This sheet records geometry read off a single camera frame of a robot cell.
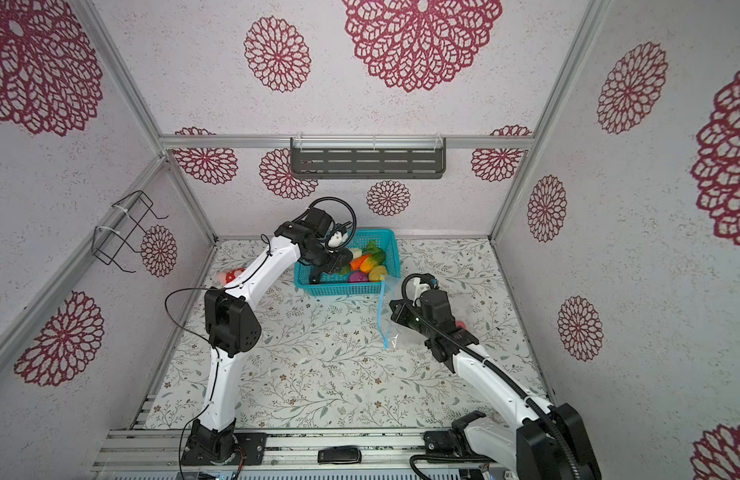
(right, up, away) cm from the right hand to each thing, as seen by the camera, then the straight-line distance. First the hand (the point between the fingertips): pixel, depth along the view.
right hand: (389, 298), depth 81 cm
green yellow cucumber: (-5, +10, +28) cm, 30 cm away
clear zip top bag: (+1, +2, +9) cm, 9 cm away
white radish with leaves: (-5, +15, +29) cm, 33 cm away
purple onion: (-9, +5, +21) cm, 24 cm away
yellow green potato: (-3, +7, +22) cm, 23 cm away
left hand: (-17, +8, +13) cm, 22 cm away
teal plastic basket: (-18, +2, +25) cm, 31 cm away
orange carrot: (-11, +10, +25) cm, 29 cm away
